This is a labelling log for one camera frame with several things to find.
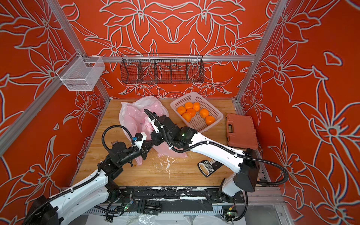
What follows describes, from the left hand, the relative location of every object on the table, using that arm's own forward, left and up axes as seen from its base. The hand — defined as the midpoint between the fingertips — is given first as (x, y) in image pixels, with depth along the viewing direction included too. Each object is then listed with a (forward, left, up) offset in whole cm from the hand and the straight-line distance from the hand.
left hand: (155, 140), depth 74 cm
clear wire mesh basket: (+40, +56, +14) cm, 70 cm away
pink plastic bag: (+22, +21, -11) cm, 33 cm away
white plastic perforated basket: (+27, -25, -18) cm, 41 cm away
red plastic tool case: (+18, -54, -14) cm, 59 cm away
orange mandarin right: (+27, -34, -14) cm, 46 cm away
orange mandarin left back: (+41, -18, -14) cm, 47 cm away
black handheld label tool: (-7, -30, -18) cm, 36 cm away
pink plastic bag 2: (+1, -3, -12) cm, 12 cm away
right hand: (+2, +2, +6) cm, 7 cm away
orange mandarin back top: (+39, -24, -12) cm, 47 cm away
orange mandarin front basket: (+27, -17, -12) cm, 34 cm away
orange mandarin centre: (+33, -20, -13) cm, 41 cm away
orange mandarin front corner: (+33, -30, -13) cm, 46 cm away
